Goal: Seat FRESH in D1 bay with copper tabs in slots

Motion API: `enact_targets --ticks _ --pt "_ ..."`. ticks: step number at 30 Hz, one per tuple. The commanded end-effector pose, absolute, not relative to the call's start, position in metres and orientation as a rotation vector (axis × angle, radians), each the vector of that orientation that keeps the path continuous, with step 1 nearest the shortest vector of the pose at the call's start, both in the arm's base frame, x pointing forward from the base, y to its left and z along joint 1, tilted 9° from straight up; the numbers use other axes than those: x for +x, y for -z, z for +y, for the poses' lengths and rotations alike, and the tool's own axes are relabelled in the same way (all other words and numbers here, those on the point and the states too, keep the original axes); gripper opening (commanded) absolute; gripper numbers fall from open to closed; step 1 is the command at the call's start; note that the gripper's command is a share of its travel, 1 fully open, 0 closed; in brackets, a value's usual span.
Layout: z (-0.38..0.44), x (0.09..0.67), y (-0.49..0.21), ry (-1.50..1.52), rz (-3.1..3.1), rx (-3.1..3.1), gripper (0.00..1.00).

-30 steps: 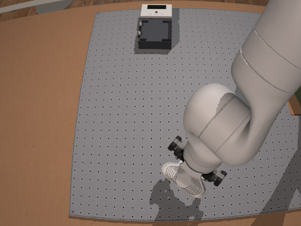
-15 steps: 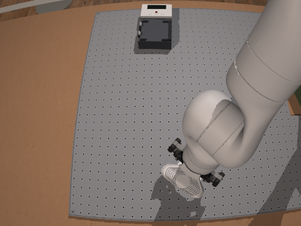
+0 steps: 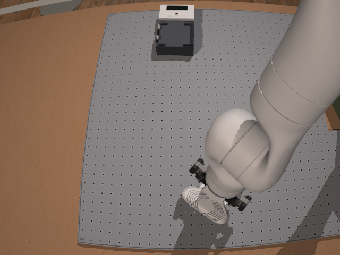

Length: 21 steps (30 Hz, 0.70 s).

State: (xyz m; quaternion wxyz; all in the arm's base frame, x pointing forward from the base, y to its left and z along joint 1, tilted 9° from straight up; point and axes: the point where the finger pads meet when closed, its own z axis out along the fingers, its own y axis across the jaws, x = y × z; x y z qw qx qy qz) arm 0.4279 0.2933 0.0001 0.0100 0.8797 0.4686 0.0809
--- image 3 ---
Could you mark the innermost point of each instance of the black dock with white console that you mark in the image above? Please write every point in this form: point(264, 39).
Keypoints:
point(175, 33)

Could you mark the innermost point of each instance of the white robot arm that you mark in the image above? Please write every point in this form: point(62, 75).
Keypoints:
point(299, 83)

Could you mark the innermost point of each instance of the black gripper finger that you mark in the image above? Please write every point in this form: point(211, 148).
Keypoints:
point(199, 169)
point(241, 202)

